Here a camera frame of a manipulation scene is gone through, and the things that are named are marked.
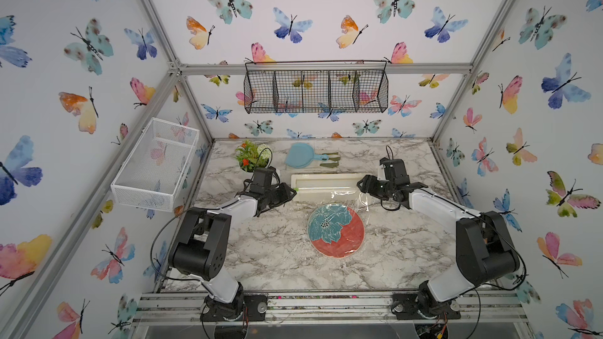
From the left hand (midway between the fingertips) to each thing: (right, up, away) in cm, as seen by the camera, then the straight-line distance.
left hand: (298, 190), depth 93 cm
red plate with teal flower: (+14, -15, -4) cm, 21 cm away
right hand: (+26, +3, -2) cm, 26 cm away
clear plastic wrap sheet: (+25, -6, 0) cm, 26 cm away
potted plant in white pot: (-19, +13, 0) cm, 23 cm away
